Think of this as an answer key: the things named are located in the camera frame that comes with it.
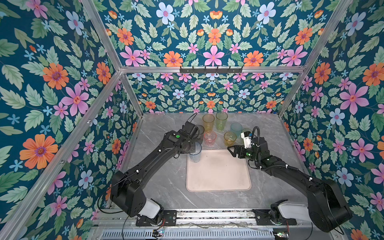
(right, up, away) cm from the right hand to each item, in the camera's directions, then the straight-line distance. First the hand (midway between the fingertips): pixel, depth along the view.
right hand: (233, 146), depth 85 cm
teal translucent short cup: (+6, +11, +18) cm, 22 cm away
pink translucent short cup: (-13, +4, +17) cm, 22 cm away
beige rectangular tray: (-8, -16, +5) cm, 18 cm away
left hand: (-23, +2, -6) cm, 24 cm away
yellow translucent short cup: (+1, +3, +17) cm, 17 cm away
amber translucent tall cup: (-14, +15, +15) cm, 25 cm away
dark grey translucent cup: (-20, +4, +12) cm, 24 cm away
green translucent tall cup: (-5, +17, +14) cm, 22 cm away
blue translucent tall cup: (-22, -7, +3) cm, 23 cm away
